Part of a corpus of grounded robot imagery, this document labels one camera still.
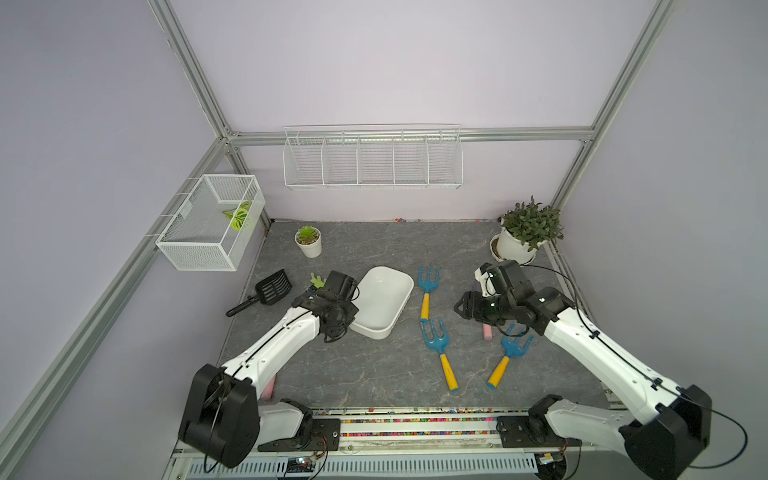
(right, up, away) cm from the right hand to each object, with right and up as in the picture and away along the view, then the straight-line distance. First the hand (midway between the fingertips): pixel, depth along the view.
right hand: (461, 308), depth 78 cm
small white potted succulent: (-48, +19, +27) cm, 58 cm away
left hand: (-30, -4, +6) cm, 30 cm away
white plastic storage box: (-22, +1, +20) cm, 30 cm away
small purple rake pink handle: (-52, -23, +2) cm, 57 cm away
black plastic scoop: (-61, +1, +24) cm, 66 cm away
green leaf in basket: (-60, +25, +3) cm, 65 cm away
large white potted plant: (+23, +22, +16) cm, 36 cm away
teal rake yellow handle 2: (-4, -13, +11) cm, 18 cm away
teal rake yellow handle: (-6, +3, +25) cm, 26 cm away
